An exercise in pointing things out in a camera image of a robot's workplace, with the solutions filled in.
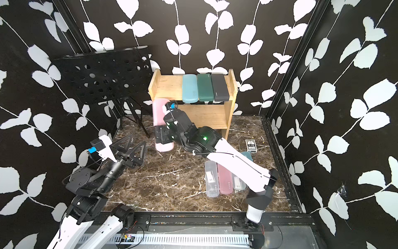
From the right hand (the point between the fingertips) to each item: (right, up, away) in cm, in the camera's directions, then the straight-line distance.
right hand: (158, 126), depth 61 cm
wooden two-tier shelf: (+25, +8, +33) cm, 42 cm away
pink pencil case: (+31, -30, +27) cm, 51 cm away
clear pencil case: (+23, -30, +27) cm, 46 cm away
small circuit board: (-17, -52, +9) cm, 55 cm away
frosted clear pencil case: (+38, -32, +25) cm, 55 cm away
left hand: (-6, -4, -5) cm, 9 cm away
